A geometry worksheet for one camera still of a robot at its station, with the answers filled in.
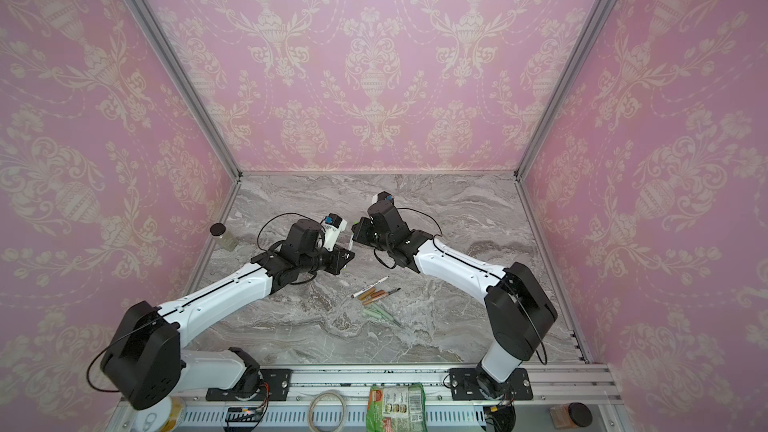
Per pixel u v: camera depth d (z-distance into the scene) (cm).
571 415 62
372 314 85
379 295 90
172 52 86
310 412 70
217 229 94
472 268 50
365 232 74
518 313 44
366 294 90
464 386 74
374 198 79
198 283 94
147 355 41
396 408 70
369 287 91
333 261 74
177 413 69
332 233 76
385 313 85
